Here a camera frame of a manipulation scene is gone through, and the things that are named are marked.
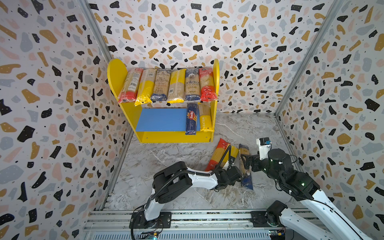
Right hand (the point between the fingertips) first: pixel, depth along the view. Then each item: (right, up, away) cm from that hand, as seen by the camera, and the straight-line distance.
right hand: (247, 151), depth 70 cm
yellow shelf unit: (-49, +13, +24) cm, 55 cm away
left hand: (-5, -14, +18) cm, 23 cm away
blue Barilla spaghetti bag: (-28, +19, +25) cm, 42 cm away
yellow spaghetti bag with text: (-19, +17, +25) cm, 36 cm away
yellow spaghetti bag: (-2, -4, +27) cm, 28 cm away
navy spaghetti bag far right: (+4, -16, +17) cm, 24 cm away
